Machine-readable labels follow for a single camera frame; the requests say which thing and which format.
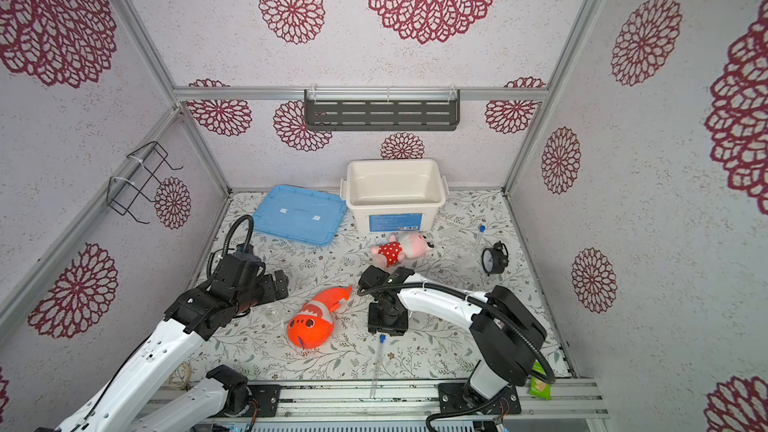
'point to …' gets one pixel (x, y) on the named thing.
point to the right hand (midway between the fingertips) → (374, 329)
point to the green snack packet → (539, 387)
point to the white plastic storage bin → (399, 195)
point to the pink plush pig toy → (407, 245)
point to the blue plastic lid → (300, 214)
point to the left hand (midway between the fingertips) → (272, 289)
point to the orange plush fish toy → (314, 324)
